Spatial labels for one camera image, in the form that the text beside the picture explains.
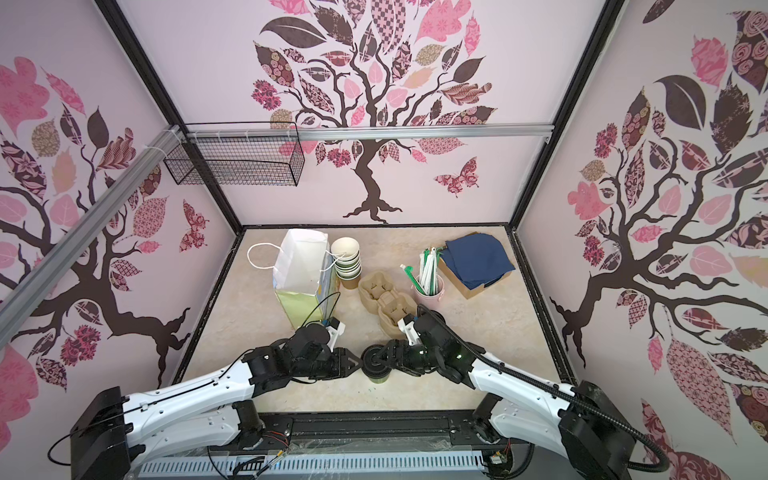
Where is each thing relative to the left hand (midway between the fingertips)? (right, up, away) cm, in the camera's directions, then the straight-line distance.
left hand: (358, 373), depth 75 cm
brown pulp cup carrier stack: (+4, +18, +12) cm, 22 cm away
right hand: (+6, +3, +1) cm, 7 cm away
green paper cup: (+5, -4, +4) cm, 8 cm away
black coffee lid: (+4, +3, -1) cm, 5 cm away
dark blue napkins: (+40, +29, +30) cm, 57 cm away
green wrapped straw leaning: (+14, +26, +10) cm, 31 cm away
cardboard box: (+36, +18, +22) cm, 46 cm away
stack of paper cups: (-5, +28, +12) cm, 31 cm away
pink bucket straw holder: (+20, +16, +15) cm, 30 cm away
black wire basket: (-54, +70, +47) cm, 100 cm away
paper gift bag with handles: (-22, +22, +27) cm, 41 cm away
